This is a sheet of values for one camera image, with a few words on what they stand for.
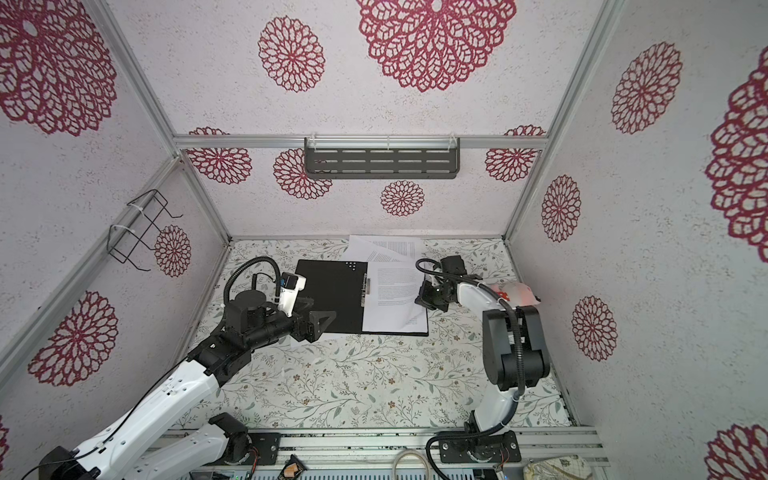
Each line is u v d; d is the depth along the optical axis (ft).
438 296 2.68
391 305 3.31
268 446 2.40
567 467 2.25
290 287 2.07
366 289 3.45
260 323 1.91
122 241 2.39
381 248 3.86
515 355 1.42
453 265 2.56
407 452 2.37
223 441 2.00
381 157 3.09
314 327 2.10
